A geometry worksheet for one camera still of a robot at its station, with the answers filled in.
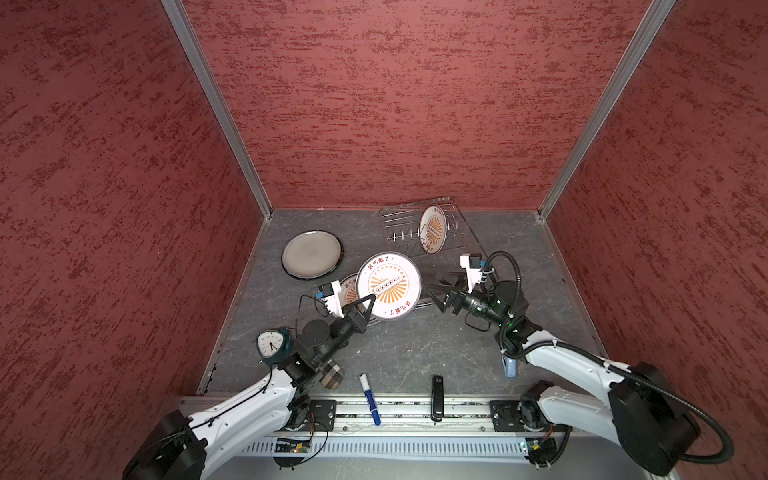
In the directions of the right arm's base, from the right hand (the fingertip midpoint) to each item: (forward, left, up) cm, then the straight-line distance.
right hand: (427, 287), depth 75 cm
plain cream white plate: (+25, +37, -18) cm, 49 cm away
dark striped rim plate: (+25, +37, -18) cm, 48 cm away
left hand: (-2, +13, -4) cm, 14 cm away
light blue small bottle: (-15, -23, -18) cm, 33 cm away
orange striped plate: (+31, -6, -12) cm, 33 cm away
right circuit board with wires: (-33, -27, -24) cm, 49 cm away
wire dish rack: (+38, +5, -19) cm, 43 cm away
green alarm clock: (-8, +42, -16) cm, 46 cm away
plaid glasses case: (-16, +26, -17) cm, 35 cm away
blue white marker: (-21, +16, -20) cm, 33 cm away
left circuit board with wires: (-30, +35, -23) cm, 52 cm away
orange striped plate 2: (+3, +8, -1) cm, 9 cm away
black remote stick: (-21, -2, -22) cm, 31 cm away
